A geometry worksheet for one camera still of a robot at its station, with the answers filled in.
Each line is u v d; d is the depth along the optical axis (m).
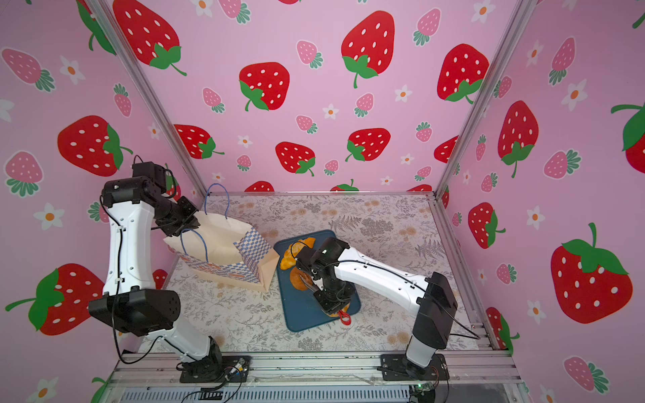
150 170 0.57
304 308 0.86
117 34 0.72
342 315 0.82
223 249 0.97
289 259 0.96
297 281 0.90
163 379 0.73
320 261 0.51
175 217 0.61
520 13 0.69
